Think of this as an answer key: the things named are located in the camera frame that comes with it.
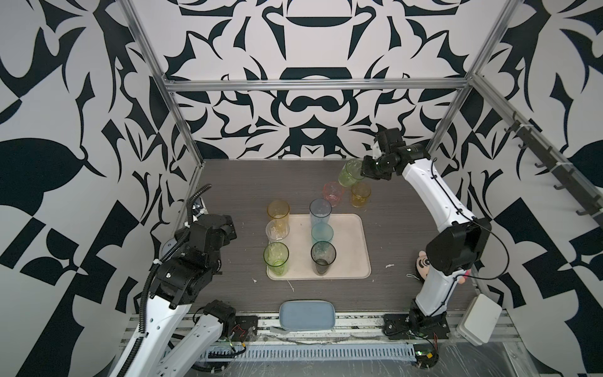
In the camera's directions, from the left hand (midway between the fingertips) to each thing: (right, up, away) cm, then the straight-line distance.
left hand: (205, 218), depth 67 cm
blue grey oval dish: (+29, -31, +7) cm, 43 cm away
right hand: (+49, +16, +18) cm, 54 cm away
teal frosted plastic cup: (+35, -9, +25) cm, 44 cm away
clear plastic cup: (+18, -8, +22) cm, 29 cm away
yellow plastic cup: (+52, +6, +34) cm, 62 cm away
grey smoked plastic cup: (+34, -13, +9) cm, 37 cm away
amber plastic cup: (+19, +1, +19) cm, 27 cm away
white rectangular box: (+80, -31, +4) cm, 86 cm away
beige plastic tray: (+47, -13, +26) cm, 55 cm away
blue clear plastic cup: (+34, 0, +19) cm, 39 cm away
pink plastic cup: (+41, +6, +36) cm, 55 cm away
